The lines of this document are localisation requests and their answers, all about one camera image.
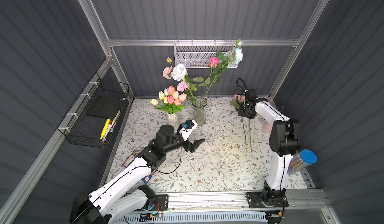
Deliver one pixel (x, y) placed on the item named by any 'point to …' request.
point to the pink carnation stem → (182, 86)
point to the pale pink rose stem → (250, 133)
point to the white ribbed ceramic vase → (173, 121)
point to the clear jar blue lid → (301, 160)
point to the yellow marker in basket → (105, 129)
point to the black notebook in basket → (107, 106)
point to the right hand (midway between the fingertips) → (244, 113)
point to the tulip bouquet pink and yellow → (170, 100)
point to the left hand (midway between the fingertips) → (200, 135)
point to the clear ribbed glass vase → (199, 115)
